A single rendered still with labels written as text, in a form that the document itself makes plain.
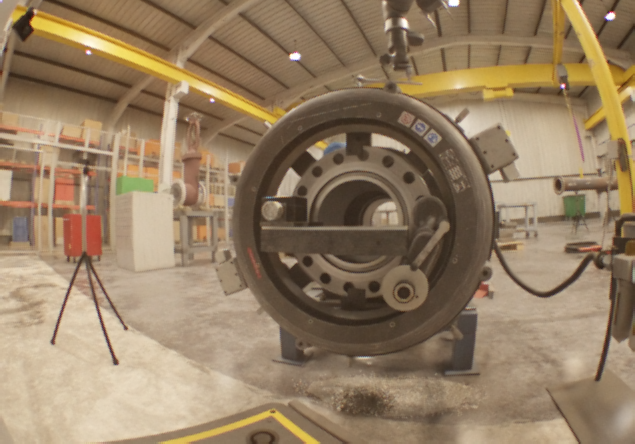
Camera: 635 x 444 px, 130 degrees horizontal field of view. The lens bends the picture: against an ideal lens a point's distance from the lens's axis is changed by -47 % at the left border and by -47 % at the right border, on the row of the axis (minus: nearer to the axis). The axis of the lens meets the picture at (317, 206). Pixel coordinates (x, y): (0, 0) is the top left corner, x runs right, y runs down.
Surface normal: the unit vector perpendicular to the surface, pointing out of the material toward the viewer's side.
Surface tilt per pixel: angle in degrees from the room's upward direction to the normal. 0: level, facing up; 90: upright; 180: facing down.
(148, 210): 90
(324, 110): 90
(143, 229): 90
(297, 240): 90
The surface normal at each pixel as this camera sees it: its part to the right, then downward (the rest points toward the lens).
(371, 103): -0.36, -0.05
